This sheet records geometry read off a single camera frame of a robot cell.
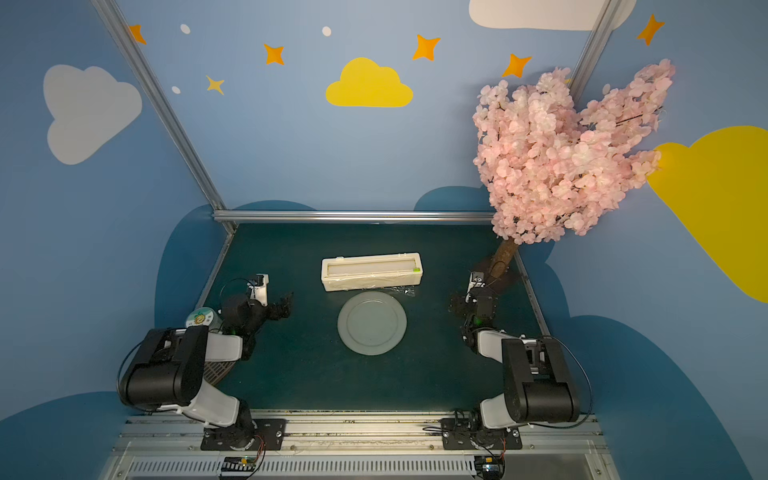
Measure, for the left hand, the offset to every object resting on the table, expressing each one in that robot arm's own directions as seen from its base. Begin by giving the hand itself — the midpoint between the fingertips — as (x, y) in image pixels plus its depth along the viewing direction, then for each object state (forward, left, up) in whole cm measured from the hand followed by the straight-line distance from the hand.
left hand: (277, 288), depth 94 cm
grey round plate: (-8, -31, -6) cm, 32 cm away
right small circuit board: (-45, -62, -10) cm, 77 cm away
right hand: (+1, -64, 0) cm, 64 cm away
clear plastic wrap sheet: (+4, -43, -6) cm, 44 cm away
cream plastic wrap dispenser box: (+8, -25, -1) cm, 26 cm away
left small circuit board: (-46, +1, -10) cm, 47 cm away
